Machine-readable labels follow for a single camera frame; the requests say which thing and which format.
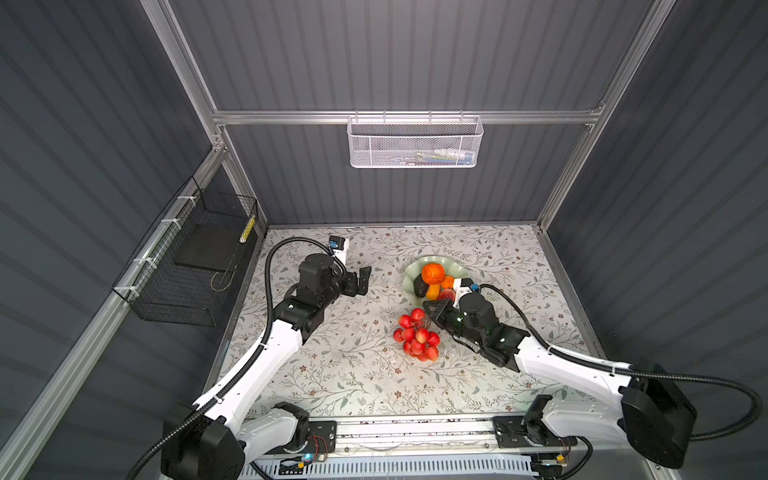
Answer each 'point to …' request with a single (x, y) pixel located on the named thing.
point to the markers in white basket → (439, 157)
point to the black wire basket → (186, 271)
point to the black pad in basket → (212, 246)
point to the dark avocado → (420, 287)
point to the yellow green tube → (248, 229)
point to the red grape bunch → (418, 341)
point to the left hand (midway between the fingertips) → (354, 265)
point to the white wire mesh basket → (414, 141)
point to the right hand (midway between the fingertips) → (424, 305)
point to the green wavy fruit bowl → (452, 267)
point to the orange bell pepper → (433, 273)
